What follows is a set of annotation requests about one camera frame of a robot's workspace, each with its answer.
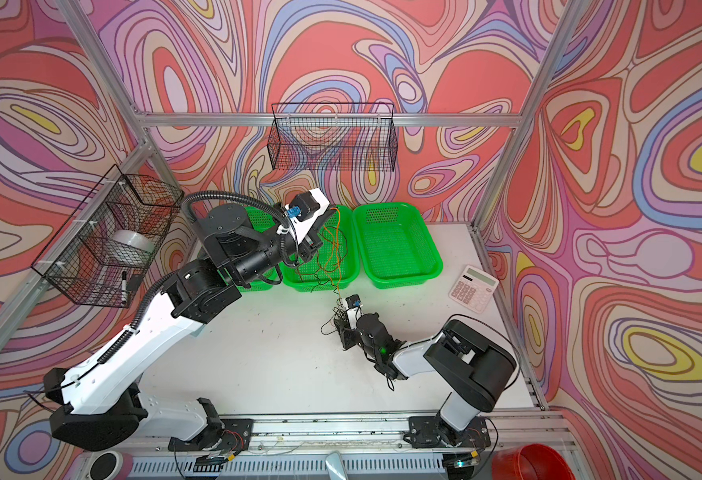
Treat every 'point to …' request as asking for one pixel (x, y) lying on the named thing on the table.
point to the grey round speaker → (106, 465)
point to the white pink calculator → (473, 288)
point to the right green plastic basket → (394, 245)
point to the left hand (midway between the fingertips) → (332, 201)
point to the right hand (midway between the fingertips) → (343, 324)
